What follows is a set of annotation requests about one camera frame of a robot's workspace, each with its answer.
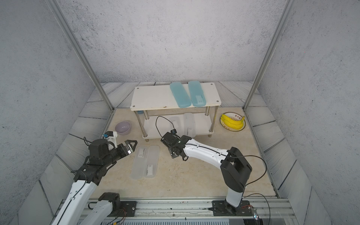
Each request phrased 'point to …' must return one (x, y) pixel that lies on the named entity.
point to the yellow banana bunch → (236, 124)
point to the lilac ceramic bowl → (123, 127)
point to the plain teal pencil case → (180, 94)
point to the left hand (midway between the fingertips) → (134, 144)
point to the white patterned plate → (234, 116)
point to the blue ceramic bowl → (141, 112)
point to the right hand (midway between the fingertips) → (180, 149)
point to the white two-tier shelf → (157, 112)
